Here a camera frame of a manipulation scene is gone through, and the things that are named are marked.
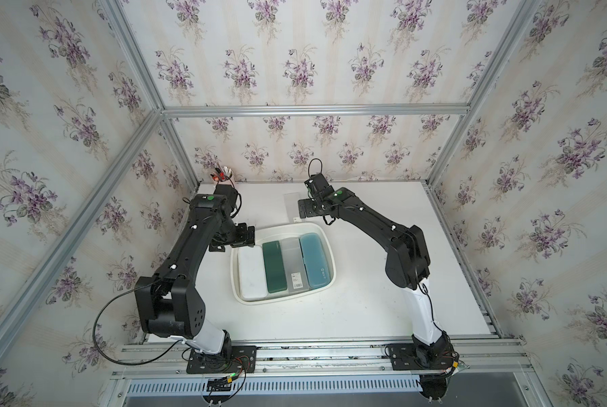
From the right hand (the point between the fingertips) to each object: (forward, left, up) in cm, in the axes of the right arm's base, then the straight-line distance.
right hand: (312, 208), depth 94 cm
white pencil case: (-22, +21, -10) cm, 32 cm away
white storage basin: (-3, +9, -11) cm, 15 cm away
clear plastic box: (-20, +6, -10) cm, 23 cm away
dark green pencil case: (-22, +13, -11) cm, 28 cm away
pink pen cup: (+16, +38, 0) cm, 42 cm away
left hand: (-18, +23, +3) cm, 29 cm away
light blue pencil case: (-16, -1, -10) cm, 19 cm away
